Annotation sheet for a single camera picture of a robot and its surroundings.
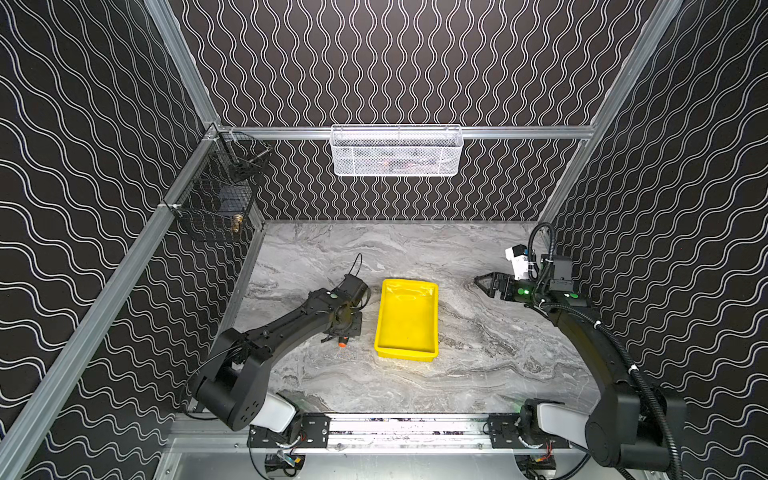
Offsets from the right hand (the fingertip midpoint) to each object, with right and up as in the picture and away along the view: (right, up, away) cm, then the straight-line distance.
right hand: (489, 281), depth 83 cm
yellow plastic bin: (-22, -13, +9) cm, 27 cm away
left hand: (-37, -14, +3) cm, 39 cm away
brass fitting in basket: (-69, +17, -3) cm, 71 cm away
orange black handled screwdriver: (-41, -17, +1) cm, 44 cm away
